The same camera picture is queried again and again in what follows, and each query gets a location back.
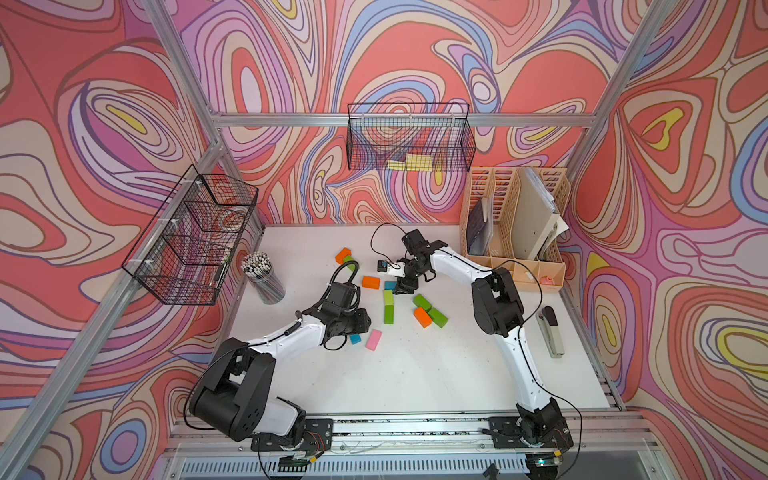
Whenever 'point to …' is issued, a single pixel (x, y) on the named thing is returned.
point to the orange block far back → (344, 253)
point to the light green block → (389, 297)
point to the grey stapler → (548, 323)
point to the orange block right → (422, 317)
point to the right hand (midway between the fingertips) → (400, 285)
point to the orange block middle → (371, 282)
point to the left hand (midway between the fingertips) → (370, 322)
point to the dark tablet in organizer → (479, 229)
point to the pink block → (373, 340)
